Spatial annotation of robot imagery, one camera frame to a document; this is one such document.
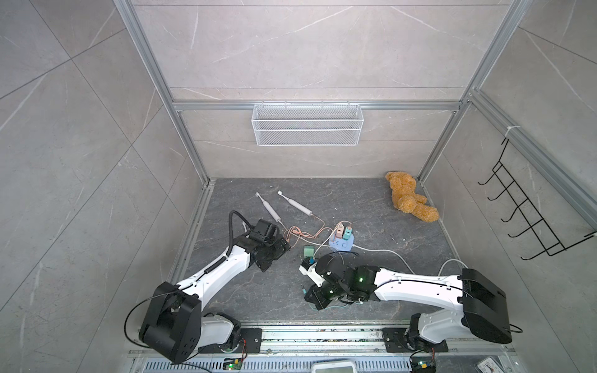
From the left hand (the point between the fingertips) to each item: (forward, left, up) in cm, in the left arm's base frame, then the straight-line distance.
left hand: (287, 248), depth 86 cm
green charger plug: (+2, -8, -7) cm, 11 cm away
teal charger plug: (+7, -24, -2) cm, 25 cm away
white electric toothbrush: (+25, +9, -7) cm, 28 cm away
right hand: (-19, -7, 0) cm, 20 cm away
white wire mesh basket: (+49, -10, +21) cm, 54 cm away
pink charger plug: (+8, -21, -2) cm, 23 cm away
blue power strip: (+4, -21, -6) cm, 22 cm away
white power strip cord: (-2, -47, -10) cm, 48 cm away
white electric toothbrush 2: (+26, -3, -7) cm, 28 cm away
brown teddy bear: (+29, -53, 0) cm, 60 cm away
